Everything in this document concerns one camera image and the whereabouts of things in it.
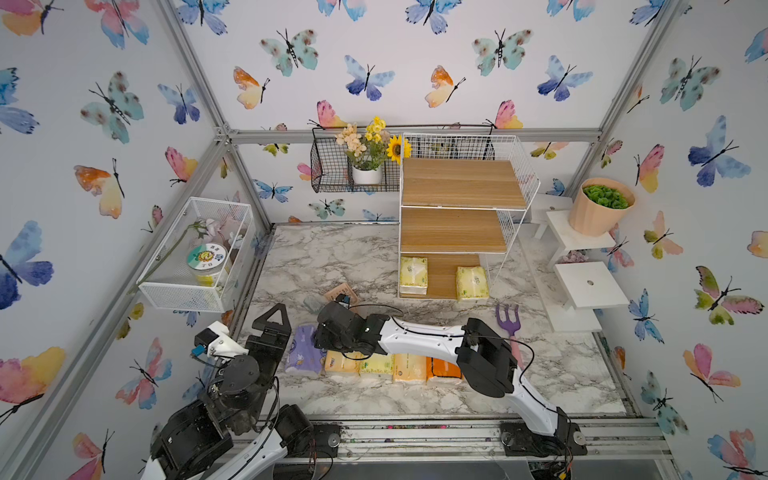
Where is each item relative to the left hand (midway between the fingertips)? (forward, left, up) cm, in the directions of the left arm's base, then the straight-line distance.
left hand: (286, 315), depth 61 cm
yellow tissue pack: (+27, -28, -25) cm, 47 cm away
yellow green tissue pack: (-1, -17, -27) cm, 32 cm away
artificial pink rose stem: (+28, +21, 0) cm, 35 cm away
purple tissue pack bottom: (+2, +3, -27) cm, 27 cm away
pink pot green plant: (+28, -76, +3) cm, 81 cm away
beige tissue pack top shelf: (-1, -26, -28) cm, 38 cm away
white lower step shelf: (+16, -77, -16) cm, 80 cm away
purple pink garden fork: (+11, -58, -32) cm, 67 cm away
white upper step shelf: (+28, -71, -9) cm, 77 cm away
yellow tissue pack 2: (+25, -48, -27) cm, 60 cm away
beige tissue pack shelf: (0, -6, -27) cm, 28 cm away
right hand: (+5, 0, -22) cm, 22 cm away
